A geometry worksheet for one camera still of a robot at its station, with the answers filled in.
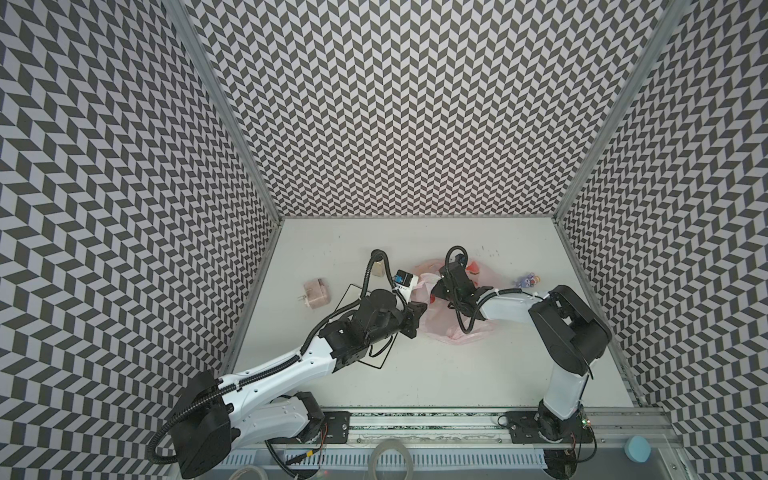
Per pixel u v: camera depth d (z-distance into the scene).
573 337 0.49
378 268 0.98
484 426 0.75
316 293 0.92
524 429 0.72
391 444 0.71
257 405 0.44
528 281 0.96
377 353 0.65
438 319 0.91
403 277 0.64
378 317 0.55
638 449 0.70
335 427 0.72
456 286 0.74
